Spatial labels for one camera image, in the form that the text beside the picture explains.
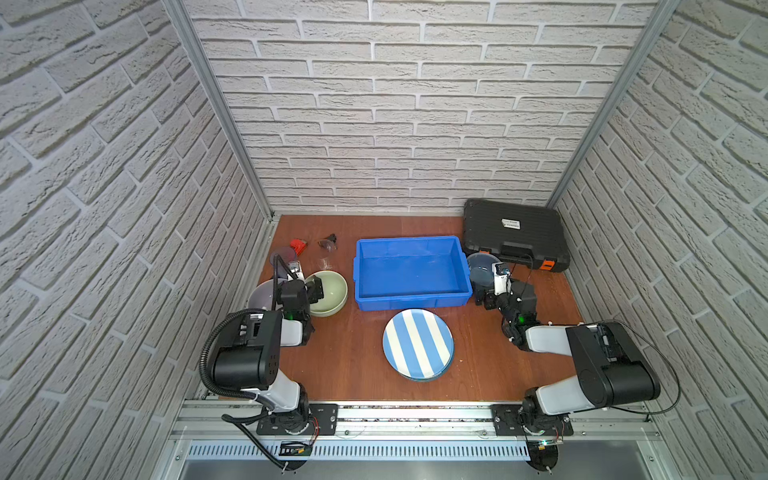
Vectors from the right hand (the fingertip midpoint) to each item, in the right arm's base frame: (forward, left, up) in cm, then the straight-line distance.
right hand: (489, 277), depth 93 cm
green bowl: (+1, +50, -5) cm, 50 cm away
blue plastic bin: (+8, +24, -7) cm, 27 cm away
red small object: (+23, +65, -5) cm, 69 cm away
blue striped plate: (-18, +26, -4) cm, 32 cm away
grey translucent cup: (+22, +70, -8) cm, 73 cm away
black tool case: (+19, -17, -1) cm, 25 cm away
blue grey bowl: (+6, +1, -3) cm, 6 cm away
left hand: (+6, +61, 0) cm, 62 cm away
